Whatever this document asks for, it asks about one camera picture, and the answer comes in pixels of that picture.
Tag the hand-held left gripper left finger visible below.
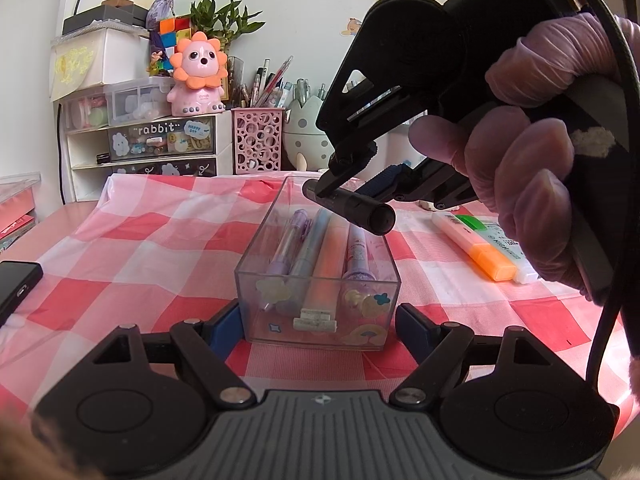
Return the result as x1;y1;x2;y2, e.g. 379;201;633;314
92;300;257;407

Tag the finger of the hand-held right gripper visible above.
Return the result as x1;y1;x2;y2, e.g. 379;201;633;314
315;55;426;197
357;160;478;211

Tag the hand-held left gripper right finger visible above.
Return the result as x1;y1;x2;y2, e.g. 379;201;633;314
389;304;553;407

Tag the black marker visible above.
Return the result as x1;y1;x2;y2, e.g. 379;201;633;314
301;178;397;235

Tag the purple cartoon glitter pen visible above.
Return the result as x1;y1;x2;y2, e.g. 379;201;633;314
340;224;386;311

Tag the clear plastic pencil box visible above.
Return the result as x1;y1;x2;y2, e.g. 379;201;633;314
235;175;402;351

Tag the green highlighter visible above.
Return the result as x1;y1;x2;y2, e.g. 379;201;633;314
452;214;538;285

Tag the orange highlighter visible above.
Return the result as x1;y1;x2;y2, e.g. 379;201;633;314
432;212;518;282

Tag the peach pastel highlighter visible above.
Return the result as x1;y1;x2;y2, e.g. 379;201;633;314
302;222;351;321

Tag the light blue pastel pen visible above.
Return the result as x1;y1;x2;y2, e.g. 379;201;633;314
290;208;331;311

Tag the person's right hand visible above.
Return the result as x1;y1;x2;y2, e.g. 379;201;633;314
407;12;626;291

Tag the egg-shaped pen holder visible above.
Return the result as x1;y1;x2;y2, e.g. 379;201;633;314
282;95;336;171

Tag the bunch of pens, egg holder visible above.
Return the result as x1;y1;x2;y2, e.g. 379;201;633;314
285;77;328;111

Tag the pink perforated pen holder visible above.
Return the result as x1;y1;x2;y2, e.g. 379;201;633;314
231;106;286;176

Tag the pink checkered tablecloth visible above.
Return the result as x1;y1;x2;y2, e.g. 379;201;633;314
0;172;631;441

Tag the bunch of pens, pink holder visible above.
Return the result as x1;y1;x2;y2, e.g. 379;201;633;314
240;55;296;110

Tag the clear jar with brown contents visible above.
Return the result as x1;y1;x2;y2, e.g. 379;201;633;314
227;56;246;106

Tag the pink lion toy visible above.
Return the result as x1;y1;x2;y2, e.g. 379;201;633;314
167;31;228;117

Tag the green bamboo plant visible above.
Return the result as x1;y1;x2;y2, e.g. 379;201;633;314
190;0;266;56

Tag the white drawer organizer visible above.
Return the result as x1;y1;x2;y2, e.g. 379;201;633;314
57;110;233;206

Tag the small figure toy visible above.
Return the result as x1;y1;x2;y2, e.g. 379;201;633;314
147;50;173;77

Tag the clear storage box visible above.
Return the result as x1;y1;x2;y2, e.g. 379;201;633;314
107;77;176;121

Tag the colourful puzzle cube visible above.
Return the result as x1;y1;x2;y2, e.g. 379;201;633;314
150;16;193;51

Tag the black phone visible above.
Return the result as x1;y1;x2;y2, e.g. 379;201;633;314
0;261;43;328

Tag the purple pouch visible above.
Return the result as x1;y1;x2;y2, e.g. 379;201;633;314
147;0;176;23

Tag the pile of pink books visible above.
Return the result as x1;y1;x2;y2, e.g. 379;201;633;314
0;172;41;251

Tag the clear tape roll container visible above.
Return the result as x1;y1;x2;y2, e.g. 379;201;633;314
62;87;111;131

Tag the white storage box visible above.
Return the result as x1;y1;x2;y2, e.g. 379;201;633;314
50;25;153;101

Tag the black box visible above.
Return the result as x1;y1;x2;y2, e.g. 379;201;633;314
62;2;151;36

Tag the black cable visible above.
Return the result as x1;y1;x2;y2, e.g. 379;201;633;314
565;0;640;393

